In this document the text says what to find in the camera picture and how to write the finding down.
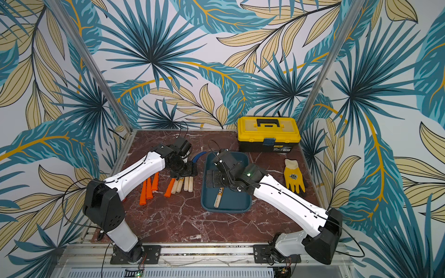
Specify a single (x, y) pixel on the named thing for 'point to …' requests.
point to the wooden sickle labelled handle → (179, 185)
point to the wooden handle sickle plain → (175, 186)
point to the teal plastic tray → (232, 201)
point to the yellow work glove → (294, 175)
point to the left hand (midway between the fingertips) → (189, 176)
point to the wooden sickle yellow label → (219, 196)
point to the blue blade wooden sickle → (190, 180)
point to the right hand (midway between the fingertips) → (214, 177)
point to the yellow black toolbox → (268, 134)
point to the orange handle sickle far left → (143, 199)
